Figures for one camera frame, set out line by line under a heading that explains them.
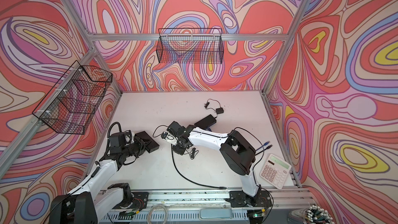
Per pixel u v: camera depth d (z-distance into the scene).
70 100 0.68
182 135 0.66
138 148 0.75
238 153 0.48
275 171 0.80
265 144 0.91
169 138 0.76
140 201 0.72
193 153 0.88
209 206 0.73
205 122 1.00
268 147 0.90
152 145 0.84
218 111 1.08
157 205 0.71
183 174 0.82
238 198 0.73
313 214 0.56
